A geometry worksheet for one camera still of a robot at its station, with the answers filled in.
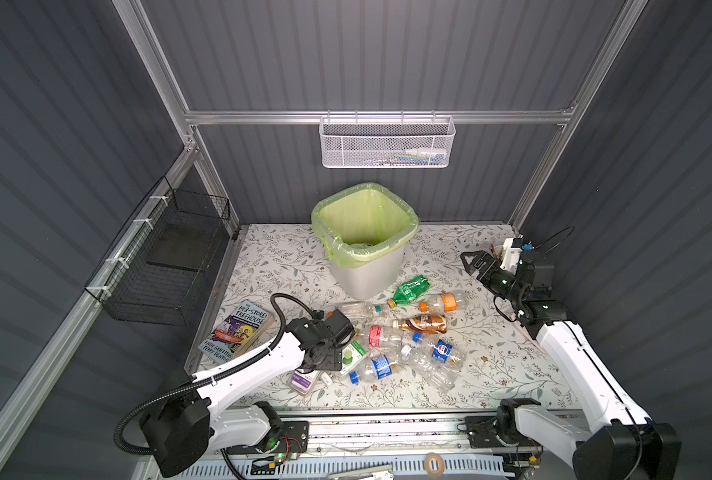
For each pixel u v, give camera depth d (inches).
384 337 35.3
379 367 31.6
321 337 22.8
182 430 15.8
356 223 39.2
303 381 29.7
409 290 38.4
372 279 40.1
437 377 30.9
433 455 28.0
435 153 35.0
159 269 28.6
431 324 34.5
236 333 35.0
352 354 33.0
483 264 27.4
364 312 37.5
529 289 23.1
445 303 36.7
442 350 32.5
